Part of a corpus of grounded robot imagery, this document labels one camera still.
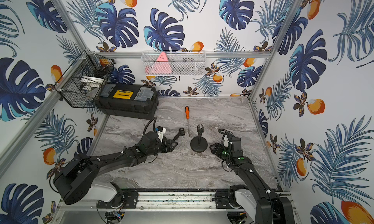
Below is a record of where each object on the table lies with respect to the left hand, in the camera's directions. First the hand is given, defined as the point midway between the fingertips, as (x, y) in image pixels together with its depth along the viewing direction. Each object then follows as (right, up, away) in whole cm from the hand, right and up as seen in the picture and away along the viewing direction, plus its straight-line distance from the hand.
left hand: (174, 142), depth 84 cm
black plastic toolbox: (-32, +25, +13) cm, 43 cm away
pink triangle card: (-8, +46, +6) cm, 47 cm away
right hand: (+24, -4, +2) cm, 24 cm away
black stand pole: (+14, +7, -6) cm, 17 cm away
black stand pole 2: (+4, +4, +15) cm, 16 cm away
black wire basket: (-53, +32, -1) cm, 62 cm away
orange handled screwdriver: (+7, +18, +25) cm, 32 cm away
